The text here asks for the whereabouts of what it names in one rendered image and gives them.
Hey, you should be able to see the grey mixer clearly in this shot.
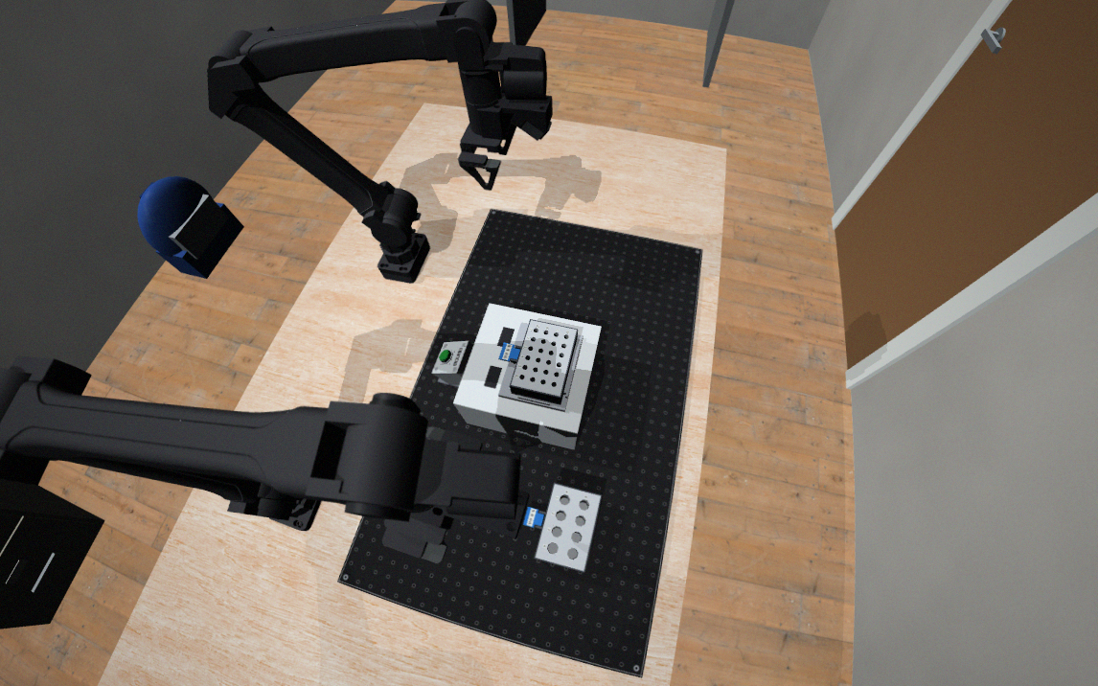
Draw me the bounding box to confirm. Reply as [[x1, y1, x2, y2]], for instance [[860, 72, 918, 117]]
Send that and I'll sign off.
[[432, 304, 601, 450]]

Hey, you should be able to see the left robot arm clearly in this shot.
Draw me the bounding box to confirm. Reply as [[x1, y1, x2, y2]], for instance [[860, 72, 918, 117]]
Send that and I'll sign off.
[[208, 0, 553, 277]]

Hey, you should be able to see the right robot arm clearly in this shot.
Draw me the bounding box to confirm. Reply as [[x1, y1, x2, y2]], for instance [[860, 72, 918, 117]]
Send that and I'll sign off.
[[0, 355, 529, 538]]

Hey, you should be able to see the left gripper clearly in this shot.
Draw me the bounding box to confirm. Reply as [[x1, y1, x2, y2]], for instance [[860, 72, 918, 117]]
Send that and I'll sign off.
[[458, 95, 516, 191]]

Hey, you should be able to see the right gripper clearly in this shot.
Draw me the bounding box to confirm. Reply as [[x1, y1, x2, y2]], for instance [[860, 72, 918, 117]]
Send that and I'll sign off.
[[382, 426, 482, 563]]

